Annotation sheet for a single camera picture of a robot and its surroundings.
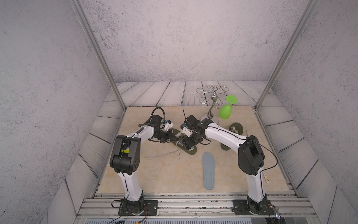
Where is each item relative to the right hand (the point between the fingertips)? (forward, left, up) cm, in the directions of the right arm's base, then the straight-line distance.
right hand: (188, 144), depth 88 cm
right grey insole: (-9, -13, -11) cm, 19 cm away
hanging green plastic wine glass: (+22, -25, +7) cm, 34 cm away
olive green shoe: (+9, +9, 0) cm, 13 cm away
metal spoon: (-17, -46, -10) cm, 50 cm away
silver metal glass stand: (+25, -16, +15) cm, 33 cm away
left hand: (+4, +6, -1) cm, 7 cm away
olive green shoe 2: (+15, -33, -3) cm, 37 cm away
